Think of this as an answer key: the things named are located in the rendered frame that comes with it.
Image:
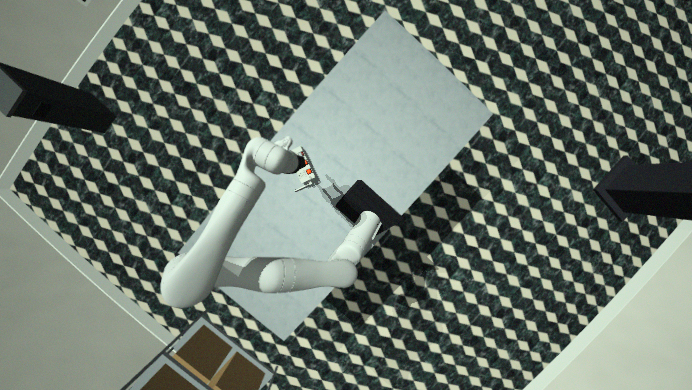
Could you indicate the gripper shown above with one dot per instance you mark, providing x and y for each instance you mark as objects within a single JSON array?
[{"x": 299, "y": 160}]

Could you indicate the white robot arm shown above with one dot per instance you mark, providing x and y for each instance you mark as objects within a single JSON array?
[{"x": 188, "y": 280}]

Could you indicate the white power strip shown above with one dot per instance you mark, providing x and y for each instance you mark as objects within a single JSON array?
[{"x": 305, "y": 174}]

